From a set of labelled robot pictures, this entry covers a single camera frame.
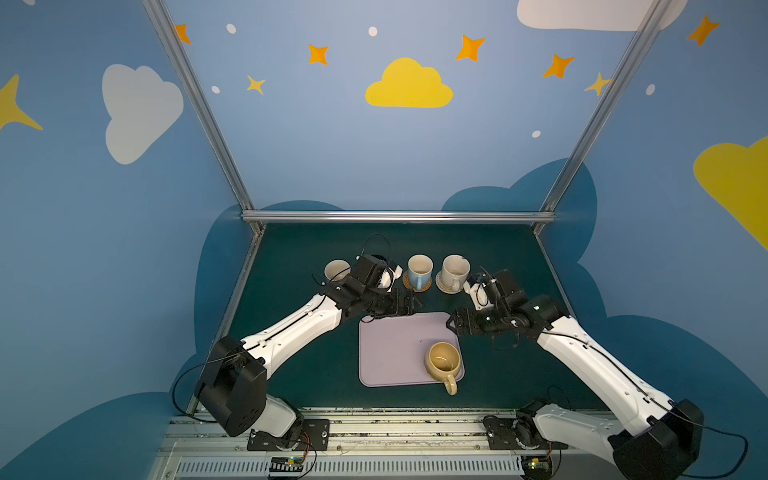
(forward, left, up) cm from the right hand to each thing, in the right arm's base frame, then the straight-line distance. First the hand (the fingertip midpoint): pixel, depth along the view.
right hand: (463, 319), depth 78 cm
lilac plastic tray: (-3, +19, -15) cm, 24 cm away
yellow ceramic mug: (-6, +4, -15) cm, 16 cm away
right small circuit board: (-30, -19, -19) cm, 40 cm away
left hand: (+3, +14, +2) cm, 14 cm away
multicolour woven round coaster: (+19, -1, -8) cm, 21 cm away
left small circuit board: (-33, +44, -18) cm, 57 cm away
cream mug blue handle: (+23, +10, -8) cm, 26 cm away
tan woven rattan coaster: (+21, +14, -16) cm, 30 cm away
